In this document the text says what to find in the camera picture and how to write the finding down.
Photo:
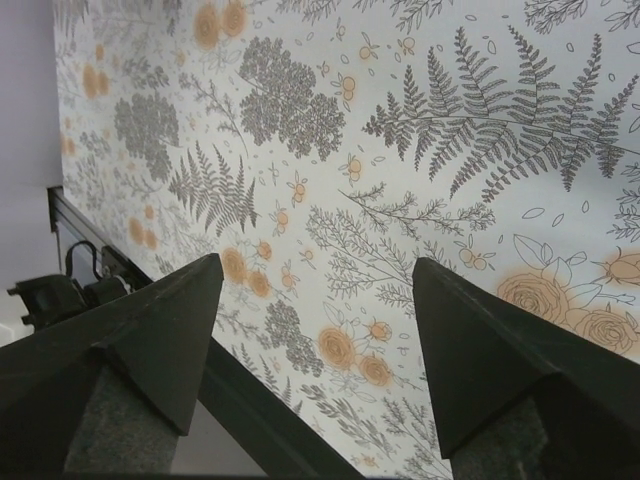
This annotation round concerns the floral patterned table mat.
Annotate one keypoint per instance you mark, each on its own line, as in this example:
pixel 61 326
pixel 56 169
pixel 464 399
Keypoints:
pixel 322 147

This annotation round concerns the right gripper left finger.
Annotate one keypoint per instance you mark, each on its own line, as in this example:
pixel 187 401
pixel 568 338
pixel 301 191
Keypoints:
pixel 113 389

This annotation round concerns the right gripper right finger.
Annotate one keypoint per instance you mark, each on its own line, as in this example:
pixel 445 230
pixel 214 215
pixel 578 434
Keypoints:
pixel 513 393

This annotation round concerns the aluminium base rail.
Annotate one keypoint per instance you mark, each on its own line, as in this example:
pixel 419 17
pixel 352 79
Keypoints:
pixel 256 420

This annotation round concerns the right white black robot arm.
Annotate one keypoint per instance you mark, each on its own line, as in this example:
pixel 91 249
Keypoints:
pixel 55 295

